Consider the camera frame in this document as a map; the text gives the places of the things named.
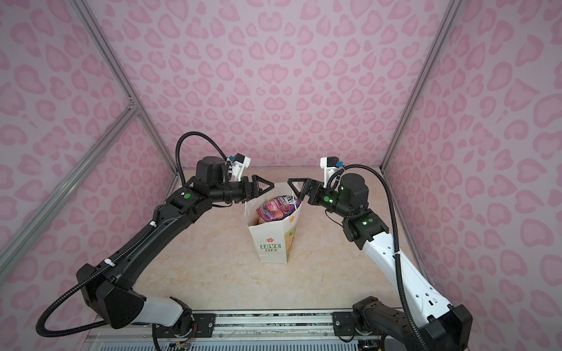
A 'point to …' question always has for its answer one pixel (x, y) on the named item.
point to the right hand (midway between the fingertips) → (296, 185)
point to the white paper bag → (275, 239)
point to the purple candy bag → (276, 208)
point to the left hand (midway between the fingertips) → (270, 188)
